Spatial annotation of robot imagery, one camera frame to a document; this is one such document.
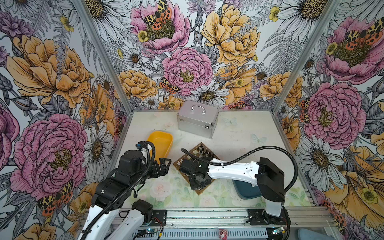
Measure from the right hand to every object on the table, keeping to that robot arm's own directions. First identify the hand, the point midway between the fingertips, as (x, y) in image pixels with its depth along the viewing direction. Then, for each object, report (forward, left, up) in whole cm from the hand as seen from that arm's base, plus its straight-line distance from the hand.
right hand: (199, 190), depth 78 cm
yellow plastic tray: (+35, +24, -5) cm, 42 cm away
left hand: (+4, +16, +18) cm, 25 cm away
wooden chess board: (+25, -3, -3) cm, 25 cm away
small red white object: (-19, -10, 0) cm, 21 cm away
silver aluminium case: (+40, -1, +11) cm, 42 cm away
